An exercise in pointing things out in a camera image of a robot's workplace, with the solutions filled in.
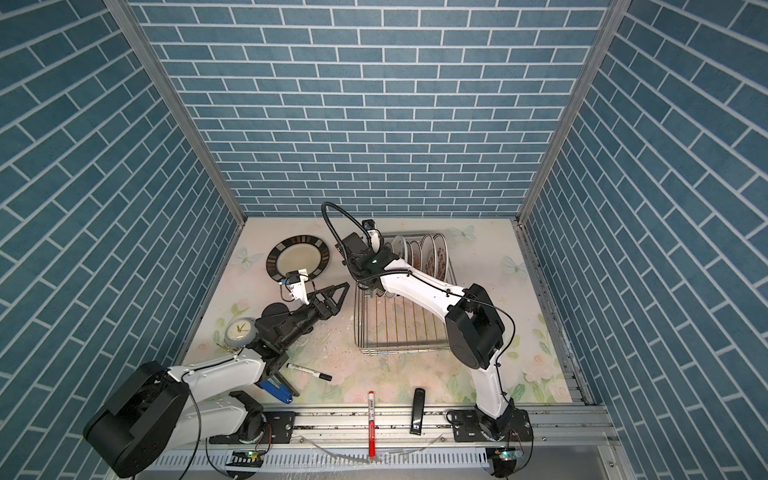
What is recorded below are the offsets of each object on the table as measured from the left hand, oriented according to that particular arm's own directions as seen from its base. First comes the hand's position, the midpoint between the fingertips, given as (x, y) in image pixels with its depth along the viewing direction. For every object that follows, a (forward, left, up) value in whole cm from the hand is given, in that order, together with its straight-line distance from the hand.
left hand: (344, 289), depth 78 cm
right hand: (+15, -8, -2) cm, 17 cm away
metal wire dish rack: (-1, -13, -18) cm, 23 cm away
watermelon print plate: (+17, -25, -8) cm, 31 cm away
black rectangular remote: (-26, -19, -15) cm, 36 cm away
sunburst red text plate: (+13, -20, -2) cm, 24 cm away
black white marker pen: (-15, +10, -19) cm, 26 cm away
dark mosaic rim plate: (+27, +22, -18) cm, 39 cm away
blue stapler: (-19, +19, -19) cm, 33 cm away
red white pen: (-29, -7, -18) cm, 35 cm away
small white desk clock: (-4, +32, -16) cm, 36 cm away
